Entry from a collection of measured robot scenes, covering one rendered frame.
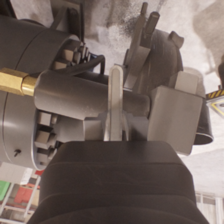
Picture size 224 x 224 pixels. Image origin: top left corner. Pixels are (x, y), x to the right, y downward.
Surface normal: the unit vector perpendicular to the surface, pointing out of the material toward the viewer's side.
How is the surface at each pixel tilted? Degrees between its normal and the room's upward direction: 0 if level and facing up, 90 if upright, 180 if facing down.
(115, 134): 49
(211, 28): 0
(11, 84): 60
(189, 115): 67
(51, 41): 104
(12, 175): 90
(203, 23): 0
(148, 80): 83
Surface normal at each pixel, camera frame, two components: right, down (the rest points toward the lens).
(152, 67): -0.40, -0.44
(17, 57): 0.13, -0.31
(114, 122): -0.01, 0.25
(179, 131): 0.07, -0.04
